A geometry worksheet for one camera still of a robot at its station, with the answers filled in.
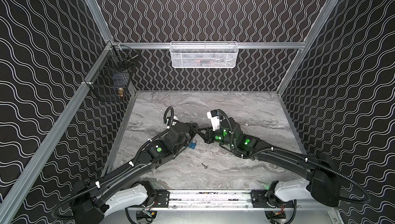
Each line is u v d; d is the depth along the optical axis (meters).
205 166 0.85
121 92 0.81
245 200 0.75
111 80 0.97
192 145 0.92
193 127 0.72
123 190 0.56
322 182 0.40
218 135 0.64
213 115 0.67
